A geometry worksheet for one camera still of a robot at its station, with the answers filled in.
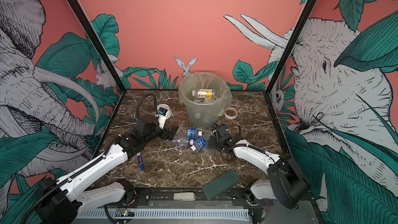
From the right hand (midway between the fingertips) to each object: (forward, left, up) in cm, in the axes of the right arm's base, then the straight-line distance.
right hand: (211, 142), depth 87 cm
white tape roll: (+21, -15, -6) cm, 27 cm away
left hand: (+4, +22, +15) cm, 27 cm away
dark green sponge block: (-20, -4, -6) cm, 22 cm away
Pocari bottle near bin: (+6, +11, 0) cm, 13 cm away
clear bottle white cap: (0, +7, -1) cm, 7 cm away
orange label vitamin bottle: (+28, +4, +12) cm, 30 cm away
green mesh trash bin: (+15, +4, +7) cm, 17 cm away
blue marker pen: (-9, +39, -3) cm, 41 cm away
